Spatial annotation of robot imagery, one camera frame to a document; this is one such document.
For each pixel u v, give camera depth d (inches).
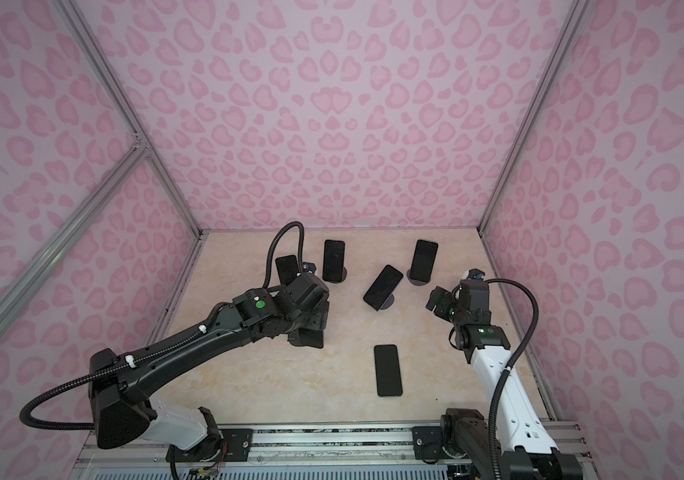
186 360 17.6
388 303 37.9
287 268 39.6
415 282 40.5
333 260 39.6
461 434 23.1
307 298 22.0
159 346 17.7
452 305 28.7
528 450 15.4
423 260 39.2
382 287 38.7
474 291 23.6
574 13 27.3
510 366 19.2
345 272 41.4
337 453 28.5
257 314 19.9
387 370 33.8
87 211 28.4
